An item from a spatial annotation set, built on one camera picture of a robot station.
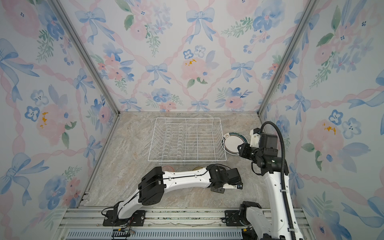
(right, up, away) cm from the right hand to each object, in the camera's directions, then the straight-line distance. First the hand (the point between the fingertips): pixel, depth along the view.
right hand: (241, 146), depth 75 cm
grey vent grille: (-41, -41, -5) cm, 58 cm away
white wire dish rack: (-28, 0, +27) cm, 39 cm away
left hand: (-9, -18, +5) cm, 21 cm away
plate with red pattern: (+1, 0, +26) cm, 26 cm away
